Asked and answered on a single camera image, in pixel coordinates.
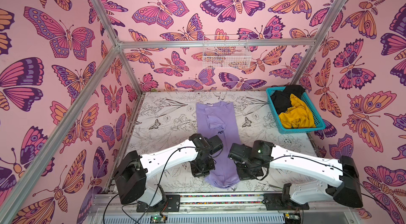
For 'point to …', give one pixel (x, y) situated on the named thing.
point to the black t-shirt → (281, 99)
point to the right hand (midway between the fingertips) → (240, 180)
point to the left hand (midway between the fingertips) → (210, 175)
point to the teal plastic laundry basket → (319, 122)
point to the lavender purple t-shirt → (217, 118)
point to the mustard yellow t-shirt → (297, 116)
